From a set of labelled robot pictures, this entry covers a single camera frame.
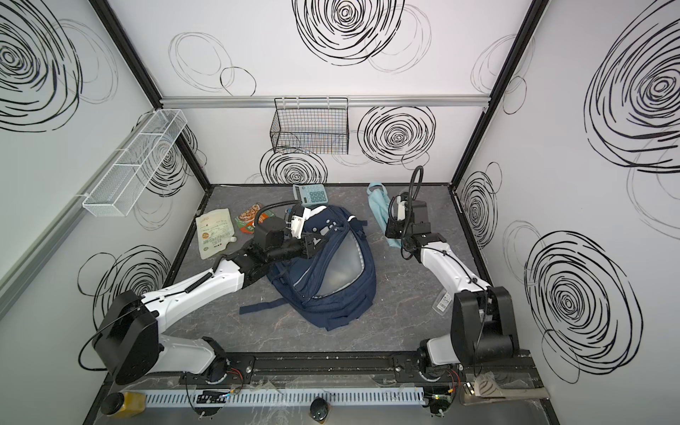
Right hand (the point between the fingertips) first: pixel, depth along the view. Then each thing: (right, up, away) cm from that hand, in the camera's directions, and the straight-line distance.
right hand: (388, 220), depth 89 cm
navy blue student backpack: (-18, -20, -11) cm, 29 cm away
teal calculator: (-30, +10, +27) cm, 42 cm away
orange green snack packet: (-55, -1, +20) cm, 59 cm away
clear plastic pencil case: (+17, -26, -4) cm, 32 cm away
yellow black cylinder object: (-67, -42, -27) cm, 84 cm away
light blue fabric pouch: (-3, +8, +2) cm, 9 cm away
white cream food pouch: (-67, -5, +16) cm, 69 cm away
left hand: (-19, -5, -12) cm, 23 cm away
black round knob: (-20, -42, -29) cm, 55 cm away
